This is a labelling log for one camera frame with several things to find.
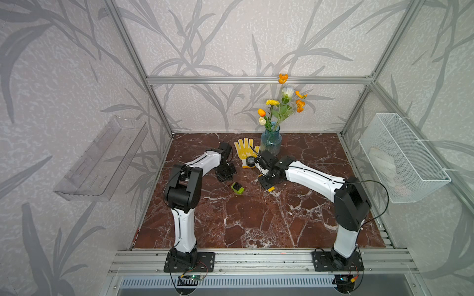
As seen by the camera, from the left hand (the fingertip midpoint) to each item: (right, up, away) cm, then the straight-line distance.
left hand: (235, 177), depth 97 cm
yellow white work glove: (+5, +15, +17) cm, 23 cm away
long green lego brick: (+2, -4, -7) cm, 9 cm away
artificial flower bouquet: (+23, +34, -3) cm, 42 cm away
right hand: (+15, 0, -8) cm, 17 cm away
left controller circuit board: (-12, -35, -27) cm, 45 cm away
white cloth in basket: (+65, +9, -20) cm, 69 cm away
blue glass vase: (+20, +21, +7) cm, 30 cm away
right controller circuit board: (+47, -39, -23) cm, 65 cm away
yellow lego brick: (+18, -4, -13) cm, 23 cm away
